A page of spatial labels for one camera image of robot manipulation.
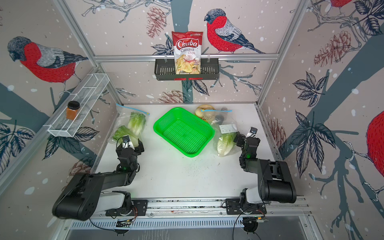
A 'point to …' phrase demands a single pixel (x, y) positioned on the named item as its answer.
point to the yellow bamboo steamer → (203, 108)
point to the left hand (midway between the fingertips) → (132, 138)
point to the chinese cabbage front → (122, 131)
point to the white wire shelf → (94, 85)
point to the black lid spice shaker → (219, 118)
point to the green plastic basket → (187, 133)
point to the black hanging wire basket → (164, 70)
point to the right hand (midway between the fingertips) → (245, 132)
